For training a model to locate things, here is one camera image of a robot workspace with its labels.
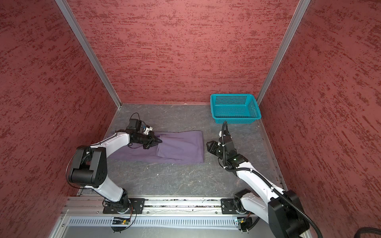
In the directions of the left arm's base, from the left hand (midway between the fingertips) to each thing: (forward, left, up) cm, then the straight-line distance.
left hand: (161, 143), depth 88 cm
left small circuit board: (-38, +16, -10) cm, 43 cm away
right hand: (-3, -28, +2) cm, 28 cm away
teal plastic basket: (+40, -54, -10) cm, 68 cm away
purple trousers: (+1, -13, -6) cm, 15 cm away
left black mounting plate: (-32, +9, -8) cm, 35 cm away
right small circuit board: (-39, -46, -9) cm, 61 cm away
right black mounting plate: (-32, -39, -8) cm, 51 cm away
